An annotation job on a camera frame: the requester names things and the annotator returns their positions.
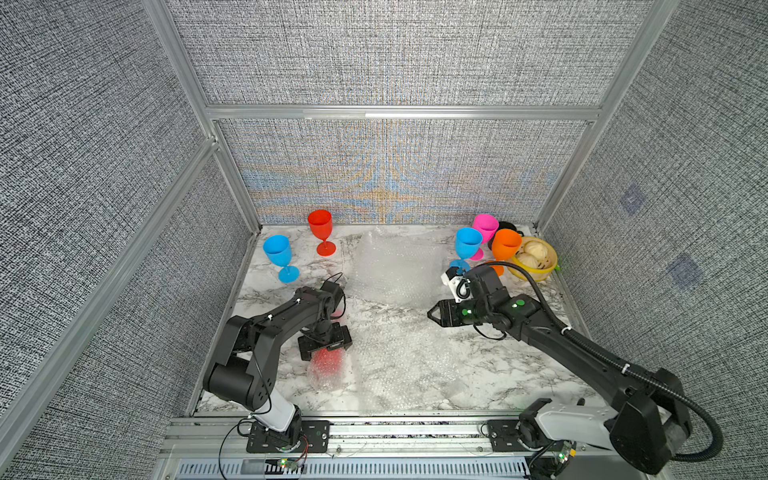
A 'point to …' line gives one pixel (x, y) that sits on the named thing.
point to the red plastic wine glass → (321, 224)
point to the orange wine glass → (504, 245)
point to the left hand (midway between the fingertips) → (338, 349)
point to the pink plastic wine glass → (487, 224)
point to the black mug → (508, 226)
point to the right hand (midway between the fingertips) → (435, 306)
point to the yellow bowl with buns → (536, 256)
